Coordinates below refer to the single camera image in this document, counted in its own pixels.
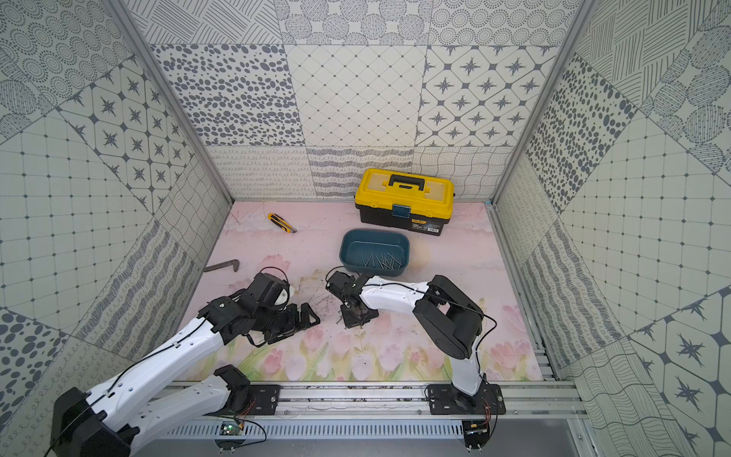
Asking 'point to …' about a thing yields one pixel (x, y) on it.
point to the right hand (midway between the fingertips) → (361, 320)
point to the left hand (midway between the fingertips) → (310, 320)
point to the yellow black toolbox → (404, 201)
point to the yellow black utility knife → (285, 226)
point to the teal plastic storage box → (374, 251)
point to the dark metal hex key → (234, 262)
